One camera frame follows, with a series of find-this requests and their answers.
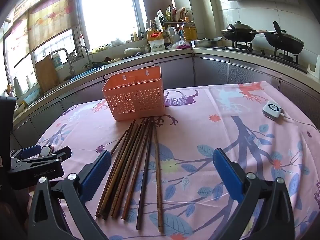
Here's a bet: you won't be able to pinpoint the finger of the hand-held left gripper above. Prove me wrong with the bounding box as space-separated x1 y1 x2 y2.
10 145 43 160
37 146 72 165

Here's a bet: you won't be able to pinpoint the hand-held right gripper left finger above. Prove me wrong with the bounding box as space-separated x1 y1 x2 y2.
27 150 112 240

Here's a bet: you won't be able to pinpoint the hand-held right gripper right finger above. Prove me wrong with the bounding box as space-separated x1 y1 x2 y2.
212 148 295 240

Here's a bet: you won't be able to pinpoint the bundle of wooden chopsticks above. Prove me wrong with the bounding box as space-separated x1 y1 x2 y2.
95 119 153 222

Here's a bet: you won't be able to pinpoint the dark brown chopstick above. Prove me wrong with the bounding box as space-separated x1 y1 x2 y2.
136 124 155 230

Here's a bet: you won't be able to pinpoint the orange plastic utensil basket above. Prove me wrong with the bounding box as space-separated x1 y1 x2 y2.
102 66 166 122

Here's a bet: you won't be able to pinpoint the pink printed tablecloth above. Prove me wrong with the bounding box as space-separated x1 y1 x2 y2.
32 81 320 240

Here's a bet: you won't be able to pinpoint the wooden cutting board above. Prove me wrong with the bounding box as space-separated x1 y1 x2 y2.
35 55 60 93

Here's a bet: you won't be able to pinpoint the white round-button device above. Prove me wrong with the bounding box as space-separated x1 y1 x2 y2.
262 100 284 119

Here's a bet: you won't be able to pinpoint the blue sink mat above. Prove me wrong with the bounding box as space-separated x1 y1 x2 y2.
71 66 105 80

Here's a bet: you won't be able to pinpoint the teal label container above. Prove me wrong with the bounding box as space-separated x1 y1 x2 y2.
51 51 63 70

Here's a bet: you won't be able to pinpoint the steel faucet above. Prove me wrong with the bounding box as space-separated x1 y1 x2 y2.
72 45 92 67
50 49 75 77

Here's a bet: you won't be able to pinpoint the grey kitchen cabinets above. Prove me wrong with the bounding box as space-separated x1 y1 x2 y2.
10 55 320 150

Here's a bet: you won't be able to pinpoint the printed roller blind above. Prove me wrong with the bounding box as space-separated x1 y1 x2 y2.
4 15 32 80
27 0 80 53

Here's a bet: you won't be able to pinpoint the black gas stove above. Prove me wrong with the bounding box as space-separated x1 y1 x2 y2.
210 41 308 73

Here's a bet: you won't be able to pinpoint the steel tray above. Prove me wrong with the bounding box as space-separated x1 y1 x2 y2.
191 37 227 48

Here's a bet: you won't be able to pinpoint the pink plastic bag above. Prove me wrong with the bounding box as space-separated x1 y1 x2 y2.
167 40 192 50

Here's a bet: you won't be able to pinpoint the white bag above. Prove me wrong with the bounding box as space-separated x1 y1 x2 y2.
149 39 166 52

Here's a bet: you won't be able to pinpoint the black wok with lid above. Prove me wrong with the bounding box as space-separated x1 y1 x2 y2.
264 21 305 55

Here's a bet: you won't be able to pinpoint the yellow cooking oil bottle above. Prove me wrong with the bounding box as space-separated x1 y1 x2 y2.
180 17 196 42

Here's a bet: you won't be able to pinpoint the white plastic jug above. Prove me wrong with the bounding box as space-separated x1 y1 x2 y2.
166 25 180 43

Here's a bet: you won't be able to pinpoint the orange box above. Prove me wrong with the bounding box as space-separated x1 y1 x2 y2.
146 30 164 42

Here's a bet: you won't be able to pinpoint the row of snack packets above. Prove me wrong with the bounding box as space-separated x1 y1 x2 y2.
156 5 193 22

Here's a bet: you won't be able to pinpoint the brown cardboard panel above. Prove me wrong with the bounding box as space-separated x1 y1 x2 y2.
141 0 174 22

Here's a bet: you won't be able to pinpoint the white cable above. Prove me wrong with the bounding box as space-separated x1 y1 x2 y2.
280 112 320 129

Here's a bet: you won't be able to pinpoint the black wok with wooden handle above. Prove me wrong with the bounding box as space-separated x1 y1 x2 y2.
220 21 267 43

